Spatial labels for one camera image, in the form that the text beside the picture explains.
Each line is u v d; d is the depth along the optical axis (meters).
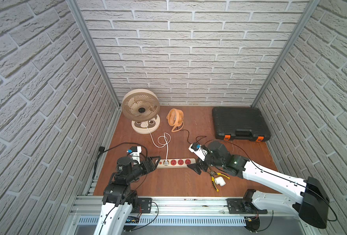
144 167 0.64
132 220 0.71
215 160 0.63
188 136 1.00
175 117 0.98
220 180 0.81
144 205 0.73
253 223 0.69
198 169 0.67
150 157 0.65
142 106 0.86
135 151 0.68
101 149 0.95
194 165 0.65
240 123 1.03
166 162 0.84
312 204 0.39
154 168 0.64
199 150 0.64
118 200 0.51
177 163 0.86
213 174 0.83
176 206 0.76
